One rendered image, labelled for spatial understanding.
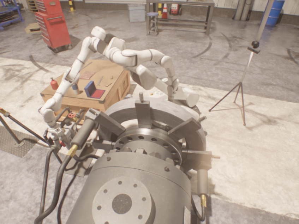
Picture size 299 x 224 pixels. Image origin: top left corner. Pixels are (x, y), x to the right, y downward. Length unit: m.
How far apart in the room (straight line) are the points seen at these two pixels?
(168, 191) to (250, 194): 1.24
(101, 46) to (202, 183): 1.19
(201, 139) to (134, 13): 6.46
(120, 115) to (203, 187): 0.72
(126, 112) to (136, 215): 0.56
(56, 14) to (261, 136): 4.54
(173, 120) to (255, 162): 1.37
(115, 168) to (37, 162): 1.48
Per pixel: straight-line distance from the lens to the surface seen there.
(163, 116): 0.95
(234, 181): 1.93
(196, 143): 1.10
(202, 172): 1.30
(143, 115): 0.94
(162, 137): 0.99
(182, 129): 0.98
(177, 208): 0.80
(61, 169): 1.01
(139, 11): 7.19
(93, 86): 2.06
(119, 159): 0.83
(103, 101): 1.88
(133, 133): 1.00
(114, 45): 1.19
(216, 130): 2.29
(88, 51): 1.44
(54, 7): 4.68
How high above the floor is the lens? 1.56
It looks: 41 degrees down
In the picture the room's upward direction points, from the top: straight up
